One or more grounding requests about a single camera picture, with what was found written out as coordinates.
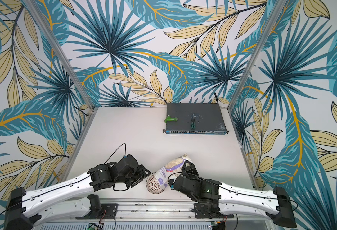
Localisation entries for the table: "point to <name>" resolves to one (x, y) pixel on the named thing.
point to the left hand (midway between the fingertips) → (147, 178)
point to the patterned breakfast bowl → (152, 184)
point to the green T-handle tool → (169, 119)
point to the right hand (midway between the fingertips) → (184, 166)
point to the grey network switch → (208, 118)
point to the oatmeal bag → (171, 168)
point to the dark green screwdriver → (193, 122)
